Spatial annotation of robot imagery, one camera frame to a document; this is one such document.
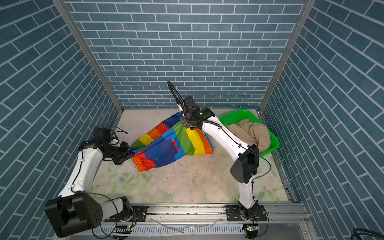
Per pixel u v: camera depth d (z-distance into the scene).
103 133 0.63
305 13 0.74
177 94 0.59
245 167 0.51
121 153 0.69
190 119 0.58
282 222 0.76
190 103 0.61
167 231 0.70
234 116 1.09
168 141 0.81
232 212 0.74
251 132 0.96
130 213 0.71
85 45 0.84
